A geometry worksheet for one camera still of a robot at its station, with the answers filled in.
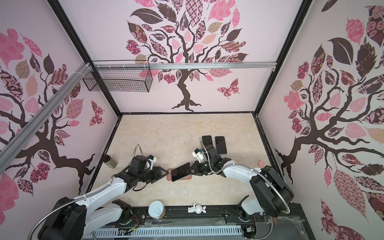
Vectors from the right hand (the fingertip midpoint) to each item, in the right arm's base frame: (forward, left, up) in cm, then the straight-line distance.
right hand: (187, 170), depth 81 cm
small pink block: (+7, -45, -8) cm, 47 cm away
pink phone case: (0, +11, -6) cm, 13 cm away
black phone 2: (+21, -22, -8) cm, 32 cm away
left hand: (-1, +12, -5) cm, 13 cm away
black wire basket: (+76, +55, +9) cm, 94 cm away
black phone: (+2, +5, -7) cm, 9 cm away
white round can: (-18, +15, -3) cm, 24 cm away
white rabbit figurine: (-18, -5, -6) cm, 20 cm away
